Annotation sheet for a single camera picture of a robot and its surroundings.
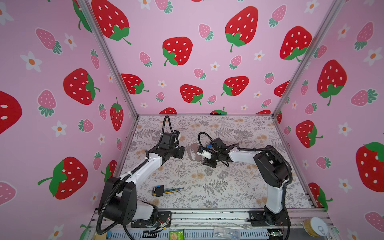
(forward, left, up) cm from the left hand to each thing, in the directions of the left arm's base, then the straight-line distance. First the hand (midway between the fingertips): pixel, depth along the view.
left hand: (179, 148), depth 89 cm
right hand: (-3, -15, -11) cm, 19 cm away
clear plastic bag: (-41, -24, -10) cm, 49 cm away
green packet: (-42, -2, -10) cm, 43 cm away
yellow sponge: (-43, +33, -8) cm, 55 cm away
